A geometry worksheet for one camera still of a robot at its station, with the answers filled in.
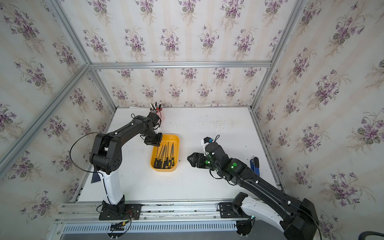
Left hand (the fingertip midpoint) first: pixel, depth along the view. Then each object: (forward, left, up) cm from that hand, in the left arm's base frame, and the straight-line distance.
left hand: (161, 145), depth 93 cm
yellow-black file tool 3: (-5, -2, -4) cm, 6 cm away
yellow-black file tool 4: (-6, -4, -4) cm, 9 cm away
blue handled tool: (-13, -56, +1) cm, 58 cm away
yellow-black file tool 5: (-7, -7, -4) cm, 11 cm away
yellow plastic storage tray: (-7, -3, -4) cm, 8 cm away
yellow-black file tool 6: (-11, +1, -2) cm, 11 cm away
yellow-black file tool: (-11, +2, 0) cm, 11 cm away
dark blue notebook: (-19, +36, -5) cm, 41 cm away
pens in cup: (+27, +6, +6) cm, 28 cm away
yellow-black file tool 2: (-5, +1, -3) cm, 6 cm away
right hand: (-16, -20, +12) cm, 29 cm away
